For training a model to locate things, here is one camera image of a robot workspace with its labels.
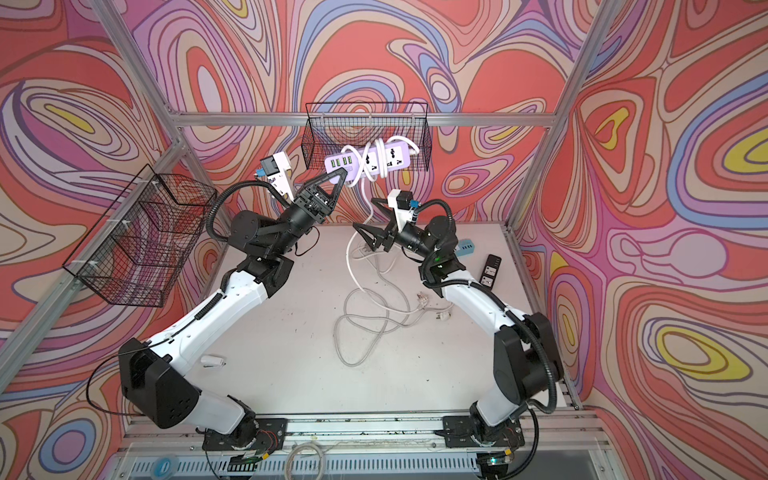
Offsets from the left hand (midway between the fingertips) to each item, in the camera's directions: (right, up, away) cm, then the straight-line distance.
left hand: (347, 177), depth 53 cm
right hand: (+2, -6, +17) cm, 18 cm away
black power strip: (+43, -19, +49) cm, 68 cm away
